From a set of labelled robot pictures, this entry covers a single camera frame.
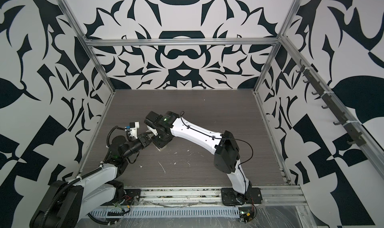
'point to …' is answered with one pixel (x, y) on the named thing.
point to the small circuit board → (246, 213)
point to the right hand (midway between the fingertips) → (159, 143)
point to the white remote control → (160, 149)
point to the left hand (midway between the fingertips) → (157, 130)
